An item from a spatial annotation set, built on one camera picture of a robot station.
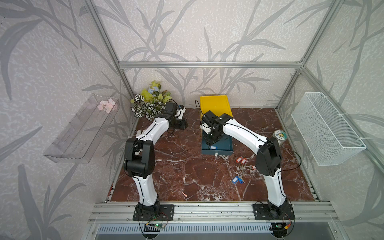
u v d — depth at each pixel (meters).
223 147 0.91
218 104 0.94
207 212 0.75
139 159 0.50
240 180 0.84
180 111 0.90
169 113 0.75
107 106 0.77
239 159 0.93
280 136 0.94
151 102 0.91
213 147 0.91
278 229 0.71
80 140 0.67
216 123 0.65
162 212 0.73
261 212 0.73
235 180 0.85
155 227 0.71
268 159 0.51
